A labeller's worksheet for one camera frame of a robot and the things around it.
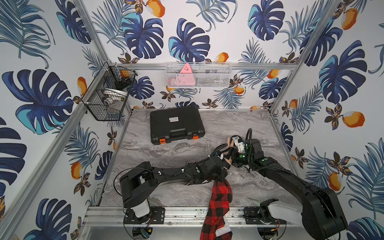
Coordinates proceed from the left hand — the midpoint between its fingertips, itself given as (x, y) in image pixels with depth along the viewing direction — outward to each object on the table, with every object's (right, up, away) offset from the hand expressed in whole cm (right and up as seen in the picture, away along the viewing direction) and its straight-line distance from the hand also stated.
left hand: (227, 172), depth 78 cm
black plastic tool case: (-26, +26, +24) cm, 44 cm away
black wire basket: (-67, +41, +6) cm, 78 cm away
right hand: (-1, +8, +5) cm, 9 cm away
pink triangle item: (-22, +54, +12) cm, 59 cm away
